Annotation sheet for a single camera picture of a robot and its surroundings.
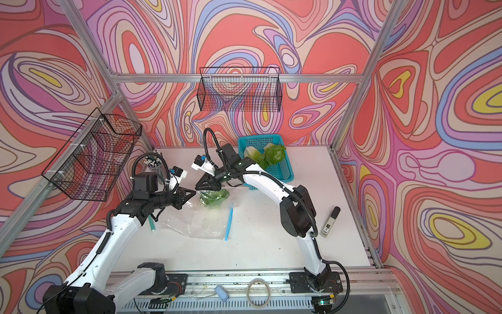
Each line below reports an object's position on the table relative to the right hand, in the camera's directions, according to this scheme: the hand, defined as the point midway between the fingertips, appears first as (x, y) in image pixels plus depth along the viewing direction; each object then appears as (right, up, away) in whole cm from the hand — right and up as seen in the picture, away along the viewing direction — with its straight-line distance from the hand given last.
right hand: (200, 190), depth 78 cm
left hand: (-2, -1, -1) cm, 2 cm away
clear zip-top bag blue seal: (0, -13, +15) cm, 20 cm away
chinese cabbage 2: (+23, +15, +26) cm, 38 cm away
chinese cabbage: (+32, +16, +24) cm, 43 cm away
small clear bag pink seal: (+5, -4, +2) cm, 6 cm away
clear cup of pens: (-25, +12, +13) cm, 31 cm away
